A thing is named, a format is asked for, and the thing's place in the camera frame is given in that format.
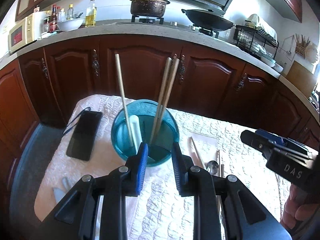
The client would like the floral utensil cup teal rim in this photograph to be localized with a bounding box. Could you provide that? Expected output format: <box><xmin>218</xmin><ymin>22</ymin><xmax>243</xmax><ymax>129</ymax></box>
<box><xmin>111</xmin><ymin>99</ymin><xmax>180</xmax><ymax>167</ymax></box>

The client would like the brown cooking pot with lid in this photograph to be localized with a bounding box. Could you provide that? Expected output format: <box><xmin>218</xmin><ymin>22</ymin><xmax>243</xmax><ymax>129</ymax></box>
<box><xmin>130</xmin><ymin>0</ymin><xmax>170</xmax><ymax>17</ymax></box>

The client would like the cream microwave oven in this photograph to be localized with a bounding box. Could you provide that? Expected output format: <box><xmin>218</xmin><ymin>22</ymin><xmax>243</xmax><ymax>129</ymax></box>
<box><xmin>8</xmin><ymin>11</ymin><xmax>46</xmax><ymax>53</ymax></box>

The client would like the yellow cooking oil bottle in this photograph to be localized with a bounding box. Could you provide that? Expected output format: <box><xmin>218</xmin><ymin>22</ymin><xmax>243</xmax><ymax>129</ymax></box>
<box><xmin>85</xmin><ymin>0</ymin><xmax>97</xmax><ymax>27</ymax></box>

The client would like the black dish drying rack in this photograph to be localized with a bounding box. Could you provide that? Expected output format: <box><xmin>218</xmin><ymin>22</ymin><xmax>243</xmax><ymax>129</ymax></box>
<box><xmin>233</xmin><ymin>14</ymin><xmax>283</xmax><ymax>73</ymax></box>

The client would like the light wooden chopstick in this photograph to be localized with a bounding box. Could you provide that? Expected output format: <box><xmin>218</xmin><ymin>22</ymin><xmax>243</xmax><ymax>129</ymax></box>
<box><xmin>114</xmin><ymin>53</ymin><xmax>134</xmax><ymax>147</ymax></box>

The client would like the black wok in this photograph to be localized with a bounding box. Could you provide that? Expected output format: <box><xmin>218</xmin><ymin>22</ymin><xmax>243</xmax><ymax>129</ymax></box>
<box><xmin>181</xmin><ymin>9</ymin><xmax>234</xmax><ymax>32</ymax></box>

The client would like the bare right hand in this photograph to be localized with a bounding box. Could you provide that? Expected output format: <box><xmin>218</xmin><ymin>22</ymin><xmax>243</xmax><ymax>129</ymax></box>
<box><xmin>280</xmin><ymin>184</ymin><xmax>319</xmax><ymax>229</ymax></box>

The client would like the white cotton glove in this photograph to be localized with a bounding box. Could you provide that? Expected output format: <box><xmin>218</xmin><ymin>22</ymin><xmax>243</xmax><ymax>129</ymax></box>
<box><xmin>53</xmin><ymin>177</ymin><xmax>72</xmax><ymax>204</ymax></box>

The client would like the metal fork wooden handle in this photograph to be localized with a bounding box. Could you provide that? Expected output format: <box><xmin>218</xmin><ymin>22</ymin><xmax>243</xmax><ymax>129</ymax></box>
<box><xmin>216</xmin><ymin>150</ymin><xmax>225</xmax><ymax>178</ymax></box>

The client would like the dark soy sauce bottle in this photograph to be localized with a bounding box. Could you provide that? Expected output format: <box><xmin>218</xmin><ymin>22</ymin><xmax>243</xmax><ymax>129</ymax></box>
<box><xmin>49</xmin><ymin>4</ymin><xmax>57</xmax><ymax>33</ymax></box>

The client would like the metal spoon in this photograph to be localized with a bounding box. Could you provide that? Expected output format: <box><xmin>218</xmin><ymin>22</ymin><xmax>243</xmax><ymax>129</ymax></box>
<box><xmin>207</xmin><ymin>160</ymin><xmax>220</xmax><ymax>176</ymax></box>

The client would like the gas stove top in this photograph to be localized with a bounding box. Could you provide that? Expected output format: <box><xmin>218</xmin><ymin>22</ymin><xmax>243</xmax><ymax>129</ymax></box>
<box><xmin>115</xmin><ymin>15</ymin><xmax>220</xmax><ymax>38</ymax></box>

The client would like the white ceramic spoon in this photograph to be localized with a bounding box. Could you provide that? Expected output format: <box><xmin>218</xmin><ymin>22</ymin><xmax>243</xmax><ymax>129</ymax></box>
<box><xmin>129</xmin><ymin>115</ymin><xmax>143</xmax><ymax>153</ymax></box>

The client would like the bamboo chopstick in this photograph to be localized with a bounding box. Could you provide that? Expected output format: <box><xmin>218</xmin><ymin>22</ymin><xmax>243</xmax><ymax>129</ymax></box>
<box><xmin>149</xmin><ymin>57</ymin><xmax>172</xmax><ymax>144</ymax></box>

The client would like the white mixing bowl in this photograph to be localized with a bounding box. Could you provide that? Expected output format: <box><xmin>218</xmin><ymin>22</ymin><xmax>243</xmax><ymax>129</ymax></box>
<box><xmin>57</xmin><ymin>18</ymin><xmax>85</xmax><ymax>32</ymax></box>

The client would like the black smartphone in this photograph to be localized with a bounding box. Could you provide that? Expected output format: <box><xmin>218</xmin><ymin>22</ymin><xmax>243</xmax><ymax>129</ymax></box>
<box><xmin>62</xmin><ymin>107</ymin><xmax>103</xmax><ymax>161</ymax></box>

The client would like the wall knife holder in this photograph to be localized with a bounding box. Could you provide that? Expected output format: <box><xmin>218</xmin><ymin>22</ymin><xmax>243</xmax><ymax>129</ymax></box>
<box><xmin>294</xmin><ymin>34</ymin><xmax>310</xmax><ymax>58</ymax></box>

